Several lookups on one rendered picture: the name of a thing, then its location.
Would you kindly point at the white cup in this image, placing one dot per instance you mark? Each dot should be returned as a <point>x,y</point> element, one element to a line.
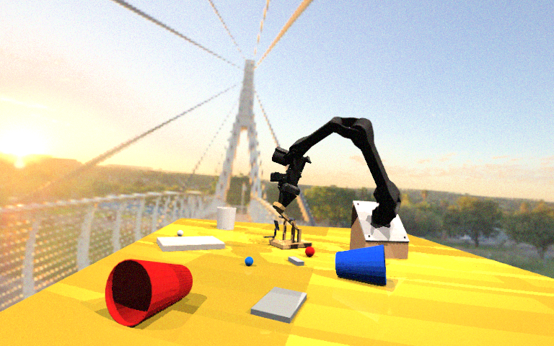
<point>225,218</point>

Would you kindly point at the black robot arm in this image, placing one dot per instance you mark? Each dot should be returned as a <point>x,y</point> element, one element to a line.
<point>361,133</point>

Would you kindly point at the red ball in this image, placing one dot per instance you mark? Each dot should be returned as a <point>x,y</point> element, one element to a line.
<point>310,251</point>

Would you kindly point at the red cup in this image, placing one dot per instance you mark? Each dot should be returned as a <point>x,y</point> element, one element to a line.
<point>137,289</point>

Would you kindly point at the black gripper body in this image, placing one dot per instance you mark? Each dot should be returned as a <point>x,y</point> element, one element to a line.
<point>292,180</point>

